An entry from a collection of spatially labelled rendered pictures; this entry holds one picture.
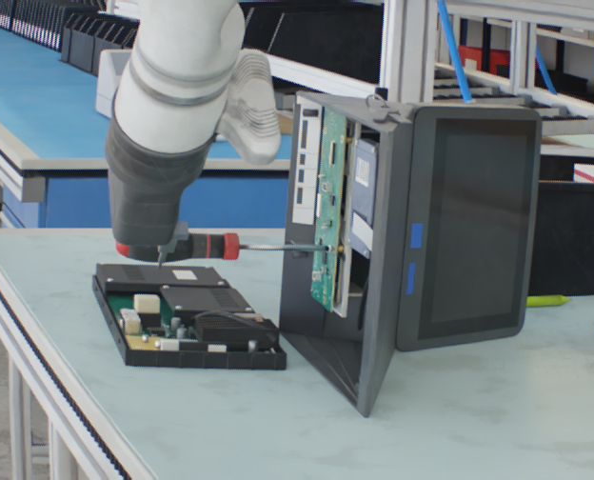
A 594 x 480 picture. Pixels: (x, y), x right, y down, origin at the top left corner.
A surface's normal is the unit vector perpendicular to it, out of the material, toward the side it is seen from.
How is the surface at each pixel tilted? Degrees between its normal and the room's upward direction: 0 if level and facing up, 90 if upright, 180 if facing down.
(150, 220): 116
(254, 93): 46
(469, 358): 0
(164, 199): 147
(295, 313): 90
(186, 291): 0
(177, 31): 138
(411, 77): 90
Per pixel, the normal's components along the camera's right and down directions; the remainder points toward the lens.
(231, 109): 0.32, -0.54
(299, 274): -0.29, 0.16
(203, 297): 0.07, -0.98
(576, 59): -0.93, 0.00
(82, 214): 0.35, 0.20
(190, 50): -0.23, 0.88
